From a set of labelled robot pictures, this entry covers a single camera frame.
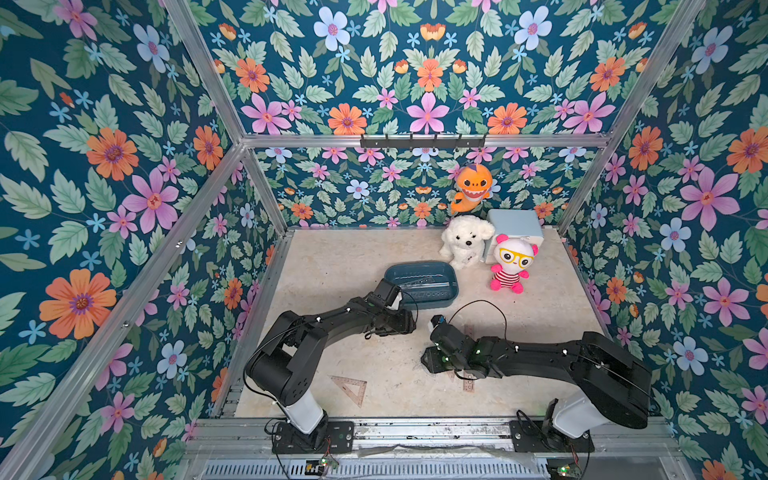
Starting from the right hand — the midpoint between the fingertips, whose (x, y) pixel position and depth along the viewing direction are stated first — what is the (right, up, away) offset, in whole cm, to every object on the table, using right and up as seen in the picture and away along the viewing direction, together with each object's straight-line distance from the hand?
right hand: (425, 359), depth 85 cm
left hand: (-4, +9, +6) cm, 11 cm away
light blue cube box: (+31, +40, +14) cm, 53 cm away
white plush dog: (+13, +35, +9) cm, 38 cm away
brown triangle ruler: (-19, -9, -4) cm, 22 cm away
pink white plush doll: (+29, +29, +8) cm, 42 cm away
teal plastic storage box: (+1, +20, +17) cm, 26 cm away
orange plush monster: (+17, +54, +13) cm, 58 cm away
